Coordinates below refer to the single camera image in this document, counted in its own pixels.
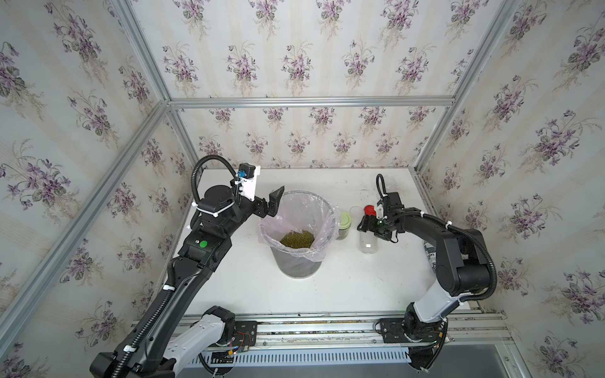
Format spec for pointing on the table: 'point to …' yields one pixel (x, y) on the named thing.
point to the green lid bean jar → (346, 222)
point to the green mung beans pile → (298, 240)
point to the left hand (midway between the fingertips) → (268, 182)
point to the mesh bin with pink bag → (300, 210)
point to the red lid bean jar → (368, 242)
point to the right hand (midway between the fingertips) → (370, 229)
